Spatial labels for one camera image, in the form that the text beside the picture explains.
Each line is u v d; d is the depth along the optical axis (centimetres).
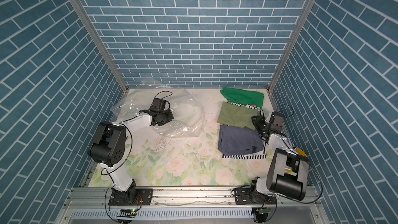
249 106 105
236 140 89
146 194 75
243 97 115
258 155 87
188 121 102
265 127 70
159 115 75
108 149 49
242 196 73
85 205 72
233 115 97
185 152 89
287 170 47
